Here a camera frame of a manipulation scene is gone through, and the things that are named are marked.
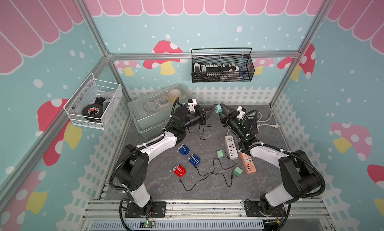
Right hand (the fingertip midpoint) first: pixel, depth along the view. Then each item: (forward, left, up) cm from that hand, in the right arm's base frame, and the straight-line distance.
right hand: (219, 106), depth 76 cm
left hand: (-2, +2, 0) cm, 3 cm away
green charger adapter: (-1, 0, -1) cm, 2 cm away
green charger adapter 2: (-12, -3, -30) cm, 32 cm away
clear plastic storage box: (+7, +38, -11) cm, 40 cm away
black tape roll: (-5, +61, +3) cm, 61 cm away
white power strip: (-7, -10, -29) cm, 32 cm away
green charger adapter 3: (-22, -11, -31) cm, 40 cm away
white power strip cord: (+10, -46, -31) cm, 56 cm away
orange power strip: (-18, -19, -30) cm, 39 cm away
